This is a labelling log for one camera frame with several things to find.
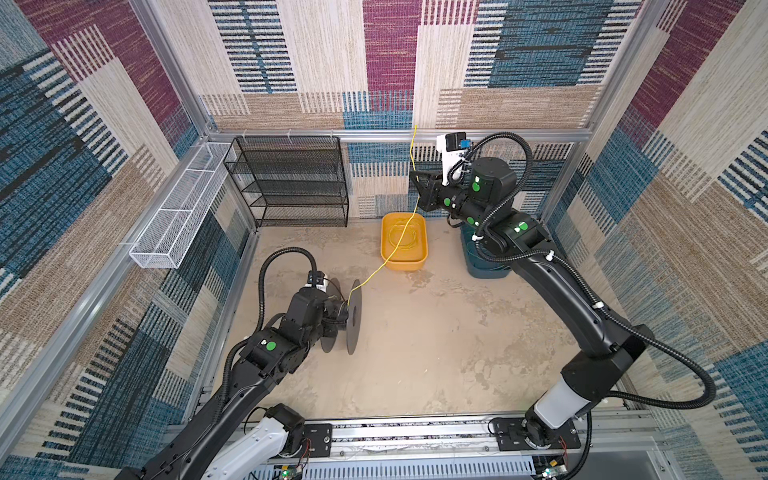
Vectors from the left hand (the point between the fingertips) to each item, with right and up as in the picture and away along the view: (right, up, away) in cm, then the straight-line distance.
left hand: (328, 303), depth 75 cm
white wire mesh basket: (-52, +28, +24) cm, 63 cm away
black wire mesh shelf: (-20, +38, +34) cm, 55 cm away
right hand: (+20, +29, -11) cm, 37 cm away
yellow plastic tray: (+23, +12, +32) cm, 41 cm away
